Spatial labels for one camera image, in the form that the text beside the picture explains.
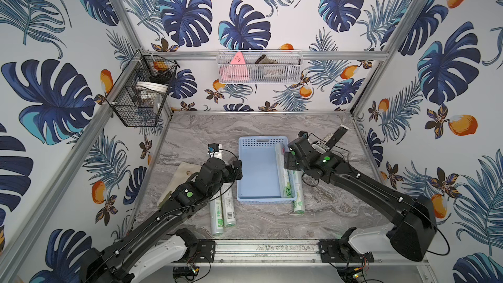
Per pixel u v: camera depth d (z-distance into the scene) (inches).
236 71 35.5
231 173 27.0
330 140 42.4
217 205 32.3
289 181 35.4
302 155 23.9
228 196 33.0
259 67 36.3
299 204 32.2
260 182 36.4
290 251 29.9
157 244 20.0
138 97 36.3
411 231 15.5
